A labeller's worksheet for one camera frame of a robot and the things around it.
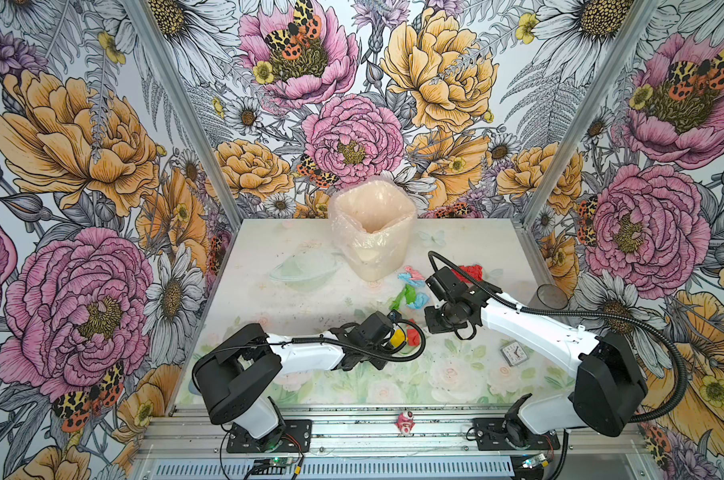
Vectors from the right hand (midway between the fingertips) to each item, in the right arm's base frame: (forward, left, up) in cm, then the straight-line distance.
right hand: (435, 333), depth 83 cm
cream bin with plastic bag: (+41, +16, +4) cm, 44 cm away
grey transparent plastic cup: (+10, -36, +1) cm, 37 cm away
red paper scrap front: (+2, +5, -7) cm, 9 cm away
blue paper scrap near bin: (+24, +4, -8) cm, 26 cm away
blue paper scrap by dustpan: (+14, +1, -6) cm, 16 cm away
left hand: (-2, +14, -8) cm, 16 cm away
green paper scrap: (+18, +5, -7) cm, 19 cm away
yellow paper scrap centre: (+2, +10, -7) cm, 12 cm away
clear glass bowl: (+30, +40, -9) cm, 50 cm away
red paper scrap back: (+26, -19, -7) cm, 33 cm away
